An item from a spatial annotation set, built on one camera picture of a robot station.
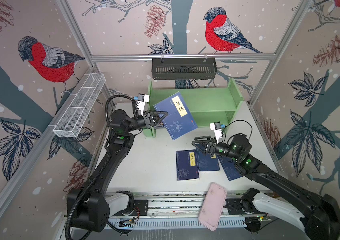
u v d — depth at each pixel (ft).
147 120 1.90
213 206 2.39
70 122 2.34
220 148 2.01
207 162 2.88
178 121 2.12
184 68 3.49
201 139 2.28
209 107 2.80
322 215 1.25
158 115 2.07
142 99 1.94
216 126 2.04
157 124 2.03
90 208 1.26
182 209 2.41
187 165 2.87
